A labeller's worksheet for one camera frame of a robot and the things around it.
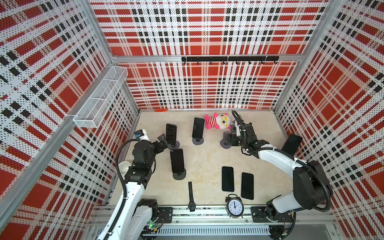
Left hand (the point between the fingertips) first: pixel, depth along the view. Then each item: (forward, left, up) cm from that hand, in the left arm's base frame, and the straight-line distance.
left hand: (158, 140), depth 78 cm
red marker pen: (+47, +12, -24) cm, 54 cm away
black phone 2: (-13, -38, -23) cm, 46 cm away
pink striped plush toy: (+25, -38, -14) cm, 48 cm away
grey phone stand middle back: (+13, -20, -21) cm, 32 cm away
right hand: (+7, -42, -9) cm, 43 cm away
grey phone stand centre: (+7, -38, -15) cm, 41 cm away
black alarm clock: (-28, -39, -19) cm, 52 cm away
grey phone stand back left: (+11, -7, -22) cm, 25 cm away
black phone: (+16, -21, -10) cm, 28 cm away
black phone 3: (-19, -49, -22) cm, 56 cm away
